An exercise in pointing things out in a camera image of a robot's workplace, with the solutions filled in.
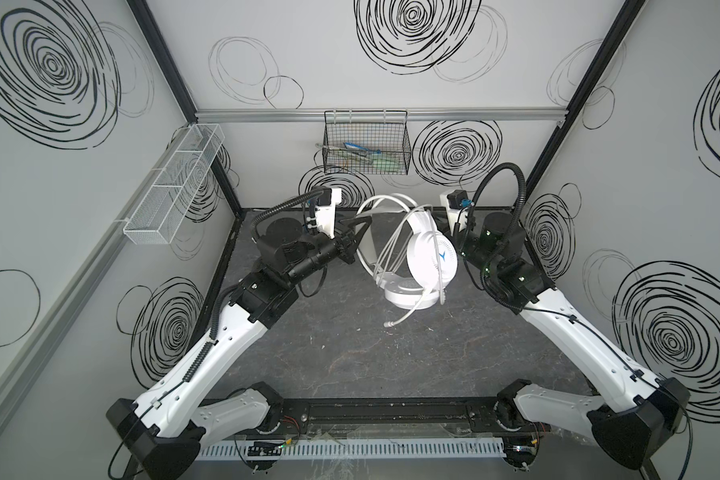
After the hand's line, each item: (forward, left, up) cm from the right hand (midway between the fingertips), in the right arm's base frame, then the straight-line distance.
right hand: (426, 213), depth 68 cm
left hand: (-8, +12, +6) cm, 16 cm away
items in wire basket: (+25, +18, -2) cm, 30 cm away
